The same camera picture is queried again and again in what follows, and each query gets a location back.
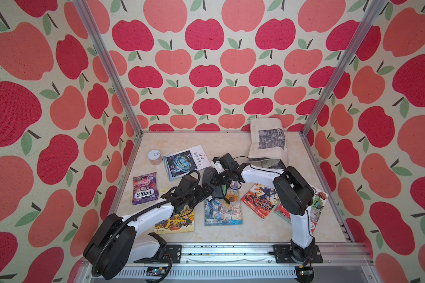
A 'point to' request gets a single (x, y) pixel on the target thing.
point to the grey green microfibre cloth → (211, 177)
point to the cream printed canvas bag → (268, 145)
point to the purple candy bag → (144, 188)
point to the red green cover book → (316, 207)
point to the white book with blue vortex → (179, 164)
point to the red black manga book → (261, 199)
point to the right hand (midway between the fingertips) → (211, 184)
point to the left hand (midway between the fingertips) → (210, 197)
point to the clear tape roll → (154, 156)
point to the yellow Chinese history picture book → (175, 223)
